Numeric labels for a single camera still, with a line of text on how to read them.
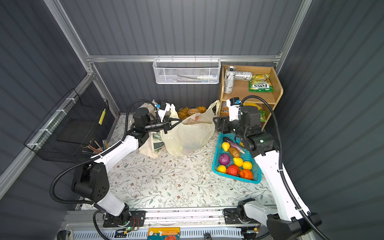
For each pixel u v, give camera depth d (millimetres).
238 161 881
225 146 963
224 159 889
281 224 352
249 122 463
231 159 901
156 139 857
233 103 559
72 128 727
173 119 732
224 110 962
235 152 911
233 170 824
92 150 851
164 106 680
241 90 898
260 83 892
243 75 912
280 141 457
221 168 860
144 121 657
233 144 982
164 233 693
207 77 902
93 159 469
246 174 824
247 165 878
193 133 811
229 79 790
